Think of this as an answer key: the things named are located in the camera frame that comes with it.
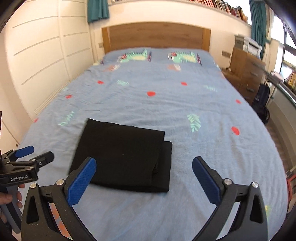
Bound person's left hand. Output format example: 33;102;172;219
0;183;26;224

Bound wooden headboard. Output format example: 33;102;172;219
102;22;211;53

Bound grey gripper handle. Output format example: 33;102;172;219
0;186;23;234

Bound black pants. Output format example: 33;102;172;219
69;118;173;193

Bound row of books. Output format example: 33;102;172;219
188;0;248;23

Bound wooden drawer chest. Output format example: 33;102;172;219
222;47;265;104

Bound teal curtain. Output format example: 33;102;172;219
249;0;267;59

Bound white printer box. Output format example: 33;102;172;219
234;35;262;58

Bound blue patterned bed sheet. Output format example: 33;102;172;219
21;50;287;240

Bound dark blue bag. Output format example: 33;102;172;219
251;80;270;124

